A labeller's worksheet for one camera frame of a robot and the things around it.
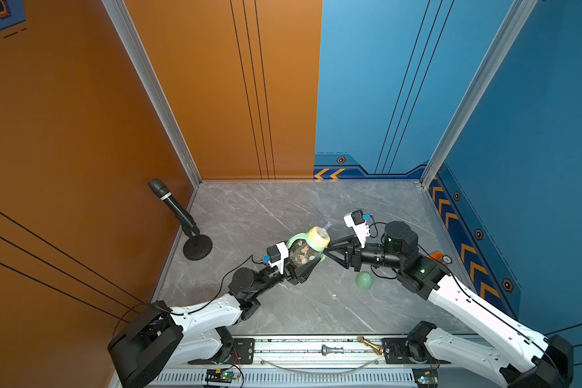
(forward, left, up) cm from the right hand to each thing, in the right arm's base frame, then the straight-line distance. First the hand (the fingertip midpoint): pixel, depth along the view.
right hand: (329, 249), depth 66 cm
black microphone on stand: (+16, +49, -26) cm, 58 cm away
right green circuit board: (-26, -29, -30) cm, 49 cm away
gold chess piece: (-19, -16, -26) cm, 36 cm away
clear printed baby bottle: (-1, +8, -1) cm, 8 cm away
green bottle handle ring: (0, +7, +6) cm, 9 cm away
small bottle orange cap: (+13, -45, -27) cm, 54 cm away
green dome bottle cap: (+1, -14, -24) cm, 28 cm away
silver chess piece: (-20, 0, -26) cm, 33 cm away
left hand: (0, +5, +1) cm, 5 cm away
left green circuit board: (-26, +32, -28) cm, 50 cm away
